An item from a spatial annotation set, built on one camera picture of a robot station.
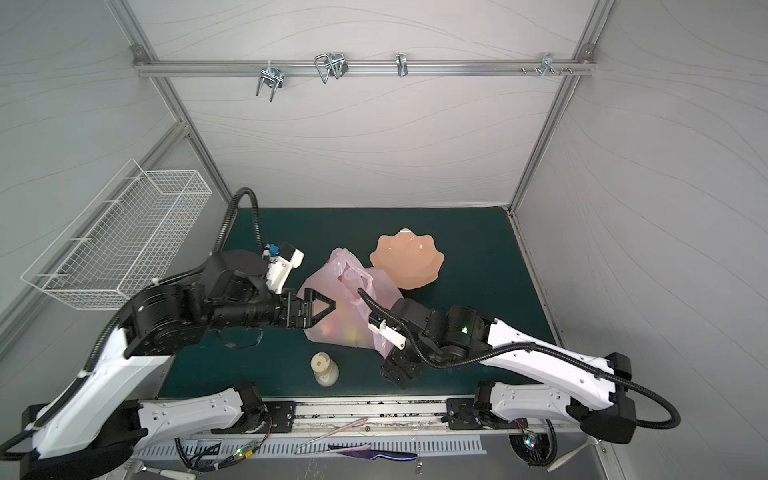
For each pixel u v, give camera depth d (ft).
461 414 2.41
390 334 1.90
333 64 2.51
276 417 2.42
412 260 3.32
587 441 2.32
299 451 2.30
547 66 2.52
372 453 2.28
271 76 2.61
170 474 2.16
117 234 2.25
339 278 2.31
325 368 2.36
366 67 2.57
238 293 1.33
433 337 1.56
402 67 2.56
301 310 1.59
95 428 1.27
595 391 1.31
